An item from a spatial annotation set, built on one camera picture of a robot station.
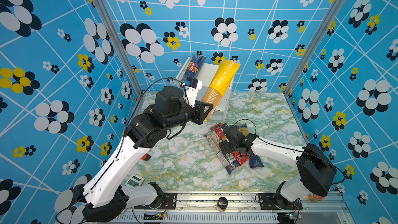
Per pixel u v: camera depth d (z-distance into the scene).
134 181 0.79
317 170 0.43
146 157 0.87
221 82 0.55
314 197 0.72
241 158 0.85
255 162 0.83
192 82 0.46
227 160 0.83
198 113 0.47
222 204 0.64
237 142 0.67
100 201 0.36
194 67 0.82
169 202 0.73
